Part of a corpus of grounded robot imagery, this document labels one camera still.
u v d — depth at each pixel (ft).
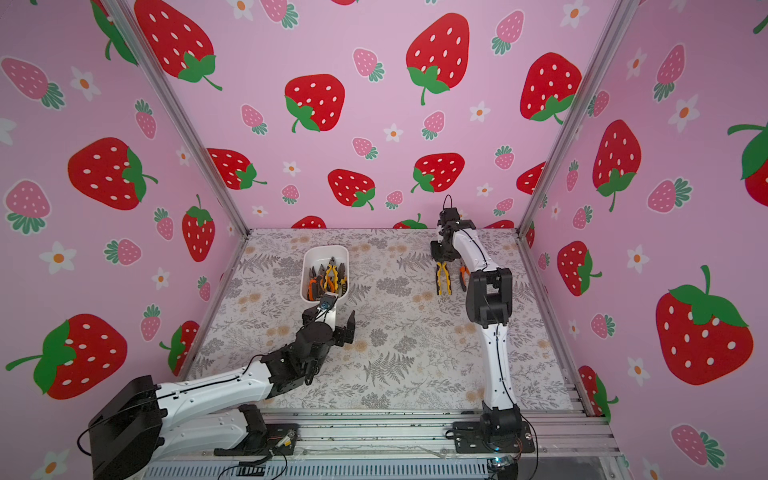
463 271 3.52
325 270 3.46
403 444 2.43
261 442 2.21
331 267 3.48
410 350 2.96
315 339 1.94
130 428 1.34
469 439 2.40
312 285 3.22
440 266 3.42
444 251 3.10
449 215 2.96
